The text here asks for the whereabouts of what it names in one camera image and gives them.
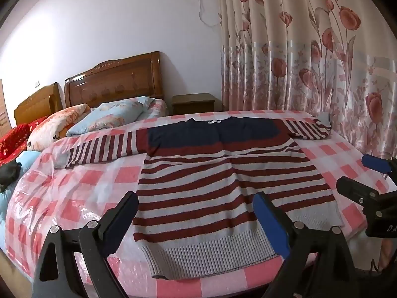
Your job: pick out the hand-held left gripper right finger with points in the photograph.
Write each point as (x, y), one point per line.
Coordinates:
(269, 220)

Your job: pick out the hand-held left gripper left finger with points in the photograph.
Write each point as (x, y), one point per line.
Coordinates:
(119, 225)

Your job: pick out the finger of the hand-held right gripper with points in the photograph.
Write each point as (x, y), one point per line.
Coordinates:
(353, 187)
(373, 161)

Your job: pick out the red and grey striped sweater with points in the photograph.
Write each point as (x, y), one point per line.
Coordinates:
(217, 186)

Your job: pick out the person's right hand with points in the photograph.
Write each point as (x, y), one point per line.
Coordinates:
(387, 251)

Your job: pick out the pink checkered bed cover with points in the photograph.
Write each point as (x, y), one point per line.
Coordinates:
(108, 177)

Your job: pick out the light blue floral pillow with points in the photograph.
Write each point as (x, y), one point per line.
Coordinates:
(108, 115)

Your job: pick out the light blue blanket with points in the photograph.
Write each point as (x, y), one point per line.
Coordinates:
(9, 205)

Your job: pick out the orange floral pillow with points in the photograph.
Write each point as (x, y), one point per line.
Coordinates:
(55, 124)

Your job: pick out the dark cloth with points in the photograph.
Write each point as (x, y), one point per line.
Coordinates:
(9, 175)

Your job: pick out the red patterned cloth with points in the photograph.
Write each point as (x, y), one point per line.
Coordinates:
(15, 139)

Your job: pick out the wooden nightstand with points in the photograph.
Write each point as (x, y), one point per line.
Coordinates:
(194, 104)

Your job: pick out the pink floral curtain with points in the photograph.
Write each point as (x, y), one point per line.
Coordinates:
(294, 43)

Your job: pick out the large wooden headboard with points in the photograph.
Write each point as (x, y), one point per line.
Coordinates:
(114, 80)

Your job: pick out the small wooden headboard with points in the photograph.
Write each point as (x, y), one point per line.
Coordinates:
(37, 105)

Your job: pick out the wooden wardrobe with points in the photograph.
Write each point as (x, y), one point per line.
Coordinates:
(3, 108)

